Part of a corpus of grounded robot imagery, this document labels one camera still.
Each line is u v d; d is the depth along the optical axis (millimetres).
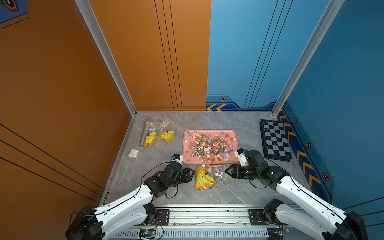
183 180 708
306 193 474
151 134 960
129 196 506
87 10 700
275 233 700
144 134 1033
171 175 603
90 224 451
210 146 970
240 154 725
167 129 1039
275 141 992
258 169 592
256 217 725
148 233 716
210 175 843
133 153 966
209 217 753
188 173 726
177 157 741
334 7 696
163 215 739
